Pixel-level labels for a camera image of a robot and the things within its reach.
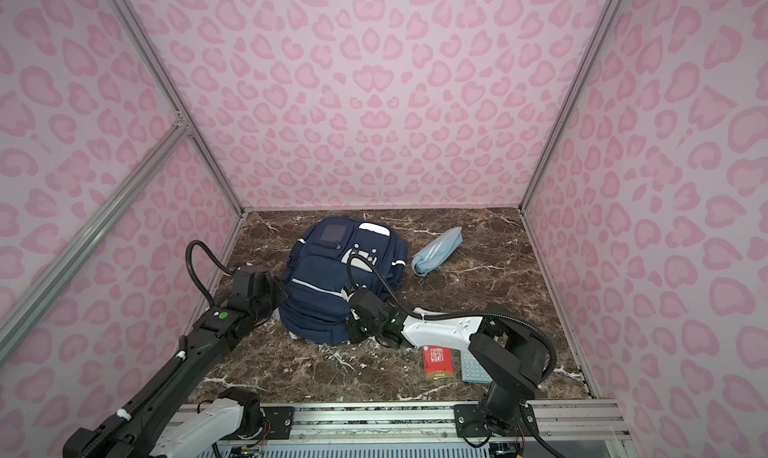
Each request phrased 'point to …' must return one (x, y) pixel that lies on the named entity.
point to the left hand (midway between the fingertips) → (285, 282)
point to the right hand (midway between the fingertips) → (347, 324)
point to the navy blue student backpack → (336, 258)
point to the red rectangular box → (438, 362)
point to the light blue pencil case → (431, 256)
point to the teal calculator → (472, 370)
